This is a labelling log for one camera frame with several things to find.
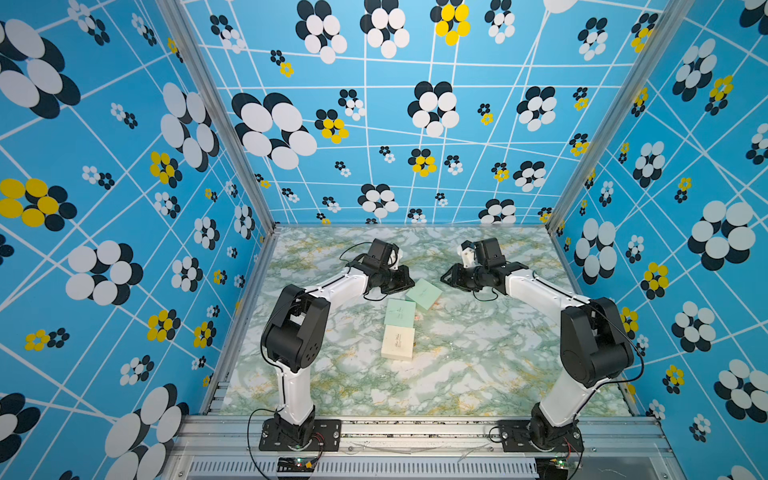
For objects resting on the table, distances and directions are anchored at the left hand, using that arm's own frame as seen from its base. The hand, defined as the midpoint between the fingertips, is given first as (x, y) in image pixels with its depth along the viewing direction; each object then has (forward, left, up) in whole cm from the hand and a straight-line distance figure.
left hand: (419, 281), depth 92 cm
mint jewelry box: (-7, +6, -7) cm, 12 cm away
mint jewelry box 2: (-1, -2, -7) cm, 7 cm away
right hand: (+1, -9, 0) cm, 9 cm away
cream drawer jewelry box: (-17, +7, -7) cm, 19 cm away
